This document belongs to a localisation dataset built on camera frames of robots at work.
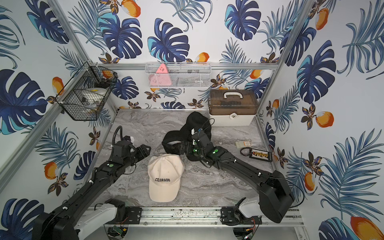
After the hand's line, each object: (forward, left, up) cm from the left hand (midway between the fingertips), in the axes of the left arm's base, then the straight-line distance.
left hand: (146, 147), depth 82 cm
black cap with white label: (+22, -17, -17) cm, 33 cm away
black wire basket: (+18, +34, +20) cm, 43 cm away
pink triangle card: (+37, -3, +20) cm, 42 cm away
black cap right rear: (+28, -26, -7) cm, 39 cm away
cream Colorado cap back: (-12, -12, -3) cm, 17 cm away
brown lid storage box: (+36, -51, 0) cm, 62 cm away
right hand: (+2, -21, +1) cm, 21 cm away
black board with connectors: (+8, -68, -13) cm, 70 cm away
